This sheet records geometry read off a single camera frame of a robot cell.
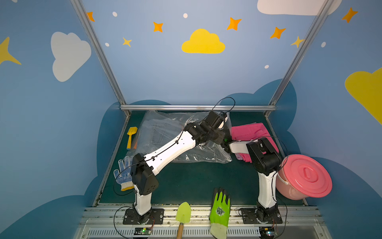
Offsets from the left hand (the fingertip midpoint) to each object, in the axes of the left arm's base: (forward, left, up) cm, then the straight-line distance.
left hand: (225, 134), depth 76 cm
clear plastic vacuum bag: (-3, +7, -15) cm, 17 cm away
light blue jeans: (+13, +42, -19) cm, 48 cm away
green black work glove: (-32, +2, -25) cm, 41 cm away
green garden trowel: (-34, +21, -27) cm, 48 cm away
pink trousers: (+18, -25, -22) cm, 38 cm away
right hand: (+8, +12, -19) cm, 24 cm away
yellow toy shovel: (+20, +62, -25) cm, 69 cm away
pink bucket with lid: (-18, -35, -8) cm, 41 cm away
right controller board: (-39, -21, -27) cm, 52 cm away
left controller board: (-41, +40, -26) cm, 63 cm away
